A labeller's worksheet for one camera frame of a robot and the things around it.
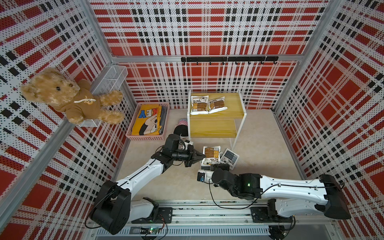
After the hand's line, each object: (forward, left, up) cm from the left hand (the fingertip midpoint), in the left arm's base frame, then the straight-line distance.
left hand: (207, 156), depth 75 cm
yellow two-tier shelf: (+23, -12, -3) cm, 26 cm away
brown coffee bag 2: (+19, -5, +17) cm, 26 cm away
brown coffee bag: (+21, +4, +16) cm, 26 cm away
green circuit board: (-30, +30, -19) cm, 46 cm away
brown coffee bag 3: (+2, -3, 0) cm, 4 cm away
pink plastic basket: (+24, +28, -11) cm, 39 cm away
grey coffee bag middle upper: (+8, -15, -18) cm, 24 cm away
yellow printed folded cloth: (+33, +41, -11) cm, 54 cm away
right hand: (-3, -5, -1) cm, 6 cm away
